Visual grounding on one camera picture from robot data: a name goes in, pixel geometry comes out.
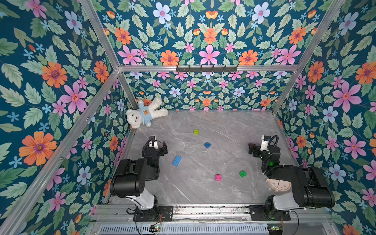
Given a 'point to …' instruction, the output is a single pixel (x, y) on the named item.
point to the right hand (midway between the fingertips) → (260, 142)
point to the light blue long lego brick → (176, 160)
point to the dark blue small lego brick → (207, 145)
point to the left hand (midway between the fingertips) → (157, 141)
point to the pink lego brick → (218, 177)
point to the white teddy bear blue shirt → (144, 114)
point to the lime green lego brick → (196, 131)
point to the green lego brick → (242, 174)
